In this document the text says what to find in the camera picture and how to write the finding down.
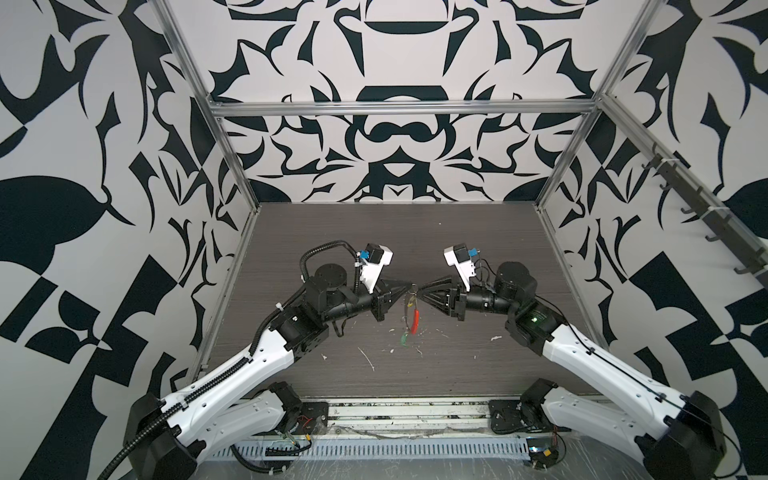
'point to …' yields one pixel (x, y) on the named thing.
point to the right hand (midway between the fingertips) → (423, 295)
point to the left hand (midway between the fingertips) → (413, 279)
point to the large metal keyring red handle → (412, 314)
